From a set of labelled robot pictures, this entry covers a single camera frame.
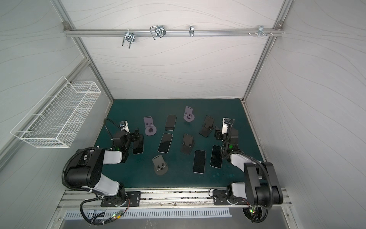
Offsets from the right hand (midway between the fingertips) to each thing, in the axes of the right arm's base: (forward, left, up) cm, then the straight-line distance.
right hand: (225, 122), depth 89 cm
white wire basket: (-18, +87, +21) cm, 92 cm away
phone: (+6, +37, -11) cm, 39 cm away
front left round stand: (-28, +38, -8) cm, 48 cm away
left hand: (-3, +61, -4) cm, 61 cm away
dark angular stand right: (+2, +10, -10) cm, 14 cm away
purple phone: (-21, +16, -13) cm, 30 cm away
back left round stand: (0, +51, -12) cm, 53 cm away
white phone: (-11, +38, -11) cm, 42 cm away
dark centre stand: (-12, +23, -9) cm, 28 cm away
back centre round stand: (+11, +24, -9) cm, 28 cm away
